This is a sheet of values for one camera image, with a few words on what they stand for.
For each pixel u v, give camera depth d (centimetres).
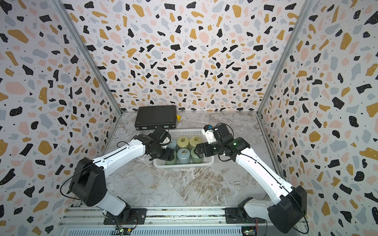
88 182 43
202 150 67
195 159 88
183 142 92
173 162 90
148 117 117
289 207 38
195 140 92
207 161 94
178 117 116
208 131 69
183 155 88
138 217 73
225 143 57
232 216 73
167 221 73
